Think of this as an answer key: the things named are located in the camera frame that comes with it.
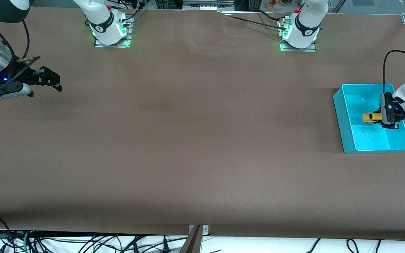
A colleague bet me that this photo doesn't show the yellow toy beetle car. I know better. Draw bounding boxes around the yellow toy beetle car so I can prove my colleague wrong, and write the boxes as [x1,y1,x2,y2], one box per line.
[362,112,382,124]

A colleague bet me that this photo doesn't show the cyan plastic storage bin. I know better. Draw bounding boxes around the cyan plastic storage bin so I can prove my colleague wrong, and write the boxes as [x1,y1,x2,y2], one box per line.
[333,84,405,154]

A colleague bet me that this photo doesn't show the grey equipment box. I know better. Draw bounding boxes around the grey equipment box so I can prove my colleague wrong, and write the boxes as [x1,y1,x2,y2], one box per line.
[182,0,235,11]

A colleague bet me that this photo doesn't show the dark metal bar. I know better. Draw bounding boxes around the dark metal bar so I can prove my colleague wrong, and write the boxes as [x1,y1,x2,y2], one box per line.
[179,225,203,253]

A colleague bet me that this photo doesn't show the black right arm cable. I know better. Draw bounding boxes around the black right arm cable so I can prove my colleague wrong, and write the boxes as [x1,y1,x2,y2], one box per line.
[22,20,31,59]

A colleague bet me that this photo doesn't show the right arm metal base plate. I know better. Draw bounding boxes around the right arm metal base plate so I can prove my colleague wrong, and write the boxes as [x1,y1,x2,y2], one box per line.
[94,16,133,48]

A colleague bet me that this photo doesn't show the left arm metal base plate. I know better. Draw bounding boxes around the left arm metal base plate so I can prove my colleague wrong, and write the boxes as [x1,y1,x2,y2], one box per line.
[279,18,317,52]

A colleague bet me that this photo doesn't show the short black table cable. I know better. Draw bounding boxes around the short black table cable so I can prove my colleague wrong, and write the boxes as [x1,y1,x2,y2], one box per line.
[257,10,284,23]

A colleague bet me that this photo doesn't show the long black table cable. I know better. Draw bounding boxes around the long black table cable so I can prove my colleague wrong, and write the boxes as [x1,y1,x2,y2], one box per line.
[224,15,287,31]

